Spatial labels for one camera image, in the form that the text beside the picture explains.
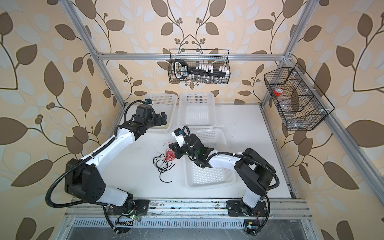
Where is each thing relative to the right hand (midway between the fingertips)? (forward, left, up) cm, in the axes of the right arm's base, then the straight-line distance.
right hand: (169, 146), depth 81 cm
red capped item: (+21, -60, +19) cm, 67 cm away
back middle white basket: (+40, -16, -14) cm, 45 cm away
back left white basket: (+46, +9, -11) cm, 49 cm away
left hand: (+16, +5, +9) cm, 19 cm away
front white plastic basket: (-12, -26, -15) cm, 32 cm away
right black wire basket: (+10, -67, +20) cm, 71 cm away
